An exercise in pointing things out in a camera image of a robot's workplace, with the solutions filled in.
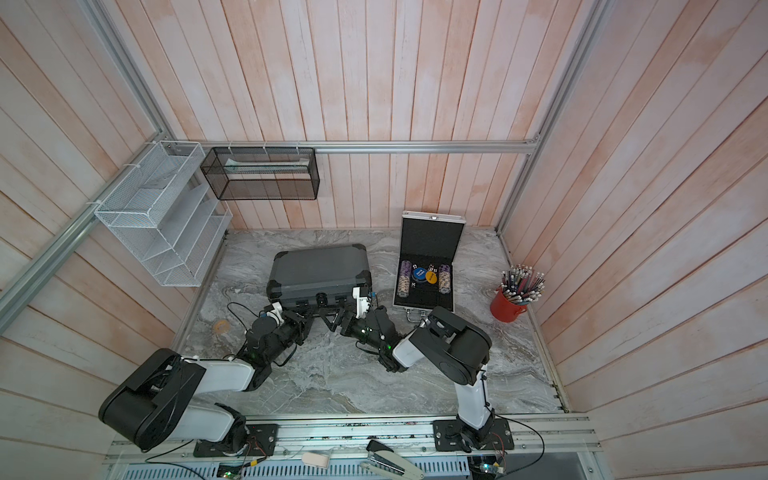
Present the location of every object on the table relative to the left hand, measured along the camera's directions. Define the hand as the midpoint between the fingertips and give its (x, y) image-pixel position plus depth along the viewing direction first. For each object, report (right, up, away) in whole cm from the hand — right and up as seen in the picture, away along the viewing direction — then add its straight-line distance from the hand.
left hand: (319, 309), depth 87 cm
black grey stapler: (+18, -33, -18) cm, 41 cm away
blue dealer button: (+32, +10, +17) cm, 38 cm away
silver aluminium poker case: (+35, +19, +15) cm, 42 cm away
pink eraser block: (+2, -33, -17) cm, 37 cm away
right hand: (+2, -1, -2) cm, 3 cm away
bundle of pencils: (+60, +7, 0) cm, 61 cm away
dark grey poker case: (-1, +10, +2) cm, 10 cm away
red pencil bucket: (+56, 0, +2) cm, 56 cm away
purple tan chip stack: (+26, +5, +12) cm, 29 cm away
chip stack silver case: (+40, +6, +12) cm, 42 cm away
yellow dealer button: (+36, +8, +17) cm, 41 cm away
